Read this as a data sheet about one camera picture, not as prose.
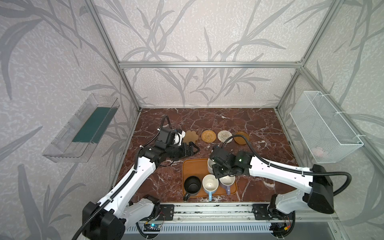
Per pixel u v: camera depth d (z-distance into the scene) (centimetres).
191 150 66
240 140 99
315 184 40
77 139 63
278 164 48
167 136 58
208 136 104
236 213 75
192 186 81
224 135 105
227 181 83
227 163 56
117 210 39
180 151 66
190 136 104
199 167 89
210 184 82
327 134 63
